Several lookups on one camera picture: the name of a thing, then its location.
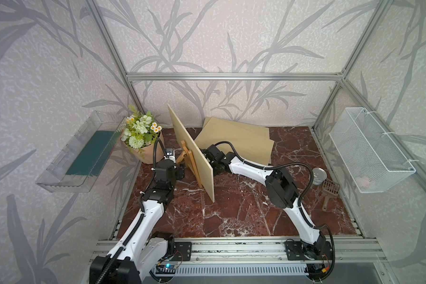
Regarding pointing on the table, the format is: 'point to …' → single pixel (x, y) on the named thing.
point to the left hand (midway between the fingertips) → (173, 162)
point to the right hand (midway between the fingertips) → (201, 173)
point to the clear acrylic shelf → (54, 179)
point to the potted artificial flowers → (140, 133)
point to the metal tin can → (319, 175)
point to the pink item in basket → (362, 182)
